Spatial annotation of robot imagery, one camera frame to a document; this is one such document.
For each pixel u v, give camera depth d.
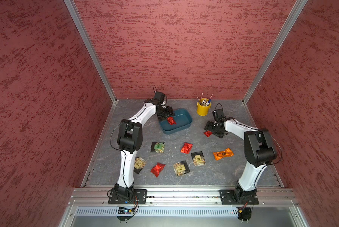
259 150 0.51
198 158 0.87
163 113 0.86
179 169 0.83
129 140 0.58
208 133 0.97
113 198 0.73
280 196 0.76
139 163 0.85
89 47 0.86
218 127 0.75
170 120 1.03
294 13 0.73
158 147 0.92
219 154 0.87
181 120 1.07
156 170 0.80
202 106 1.03
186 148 0.90
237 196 0.67
